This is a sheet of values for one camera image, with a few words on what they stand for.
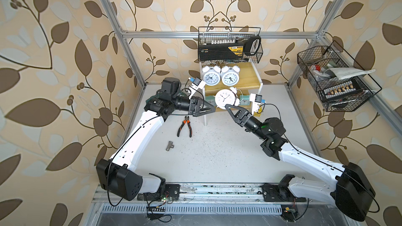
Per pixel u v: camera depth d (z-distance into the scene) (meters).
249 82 0.76
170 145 0.89
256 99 0.61
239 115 0.60
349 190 0.40
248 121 0.59
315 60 0.85
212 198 0.74
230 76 0.71
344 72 0.63
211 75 0.71
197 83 0.59
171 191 0.75
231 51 0.83
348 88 0.66
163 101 0.56
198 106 0.56
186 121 0.99
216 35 0.91
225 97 0.63
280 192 0.66
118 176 0.38
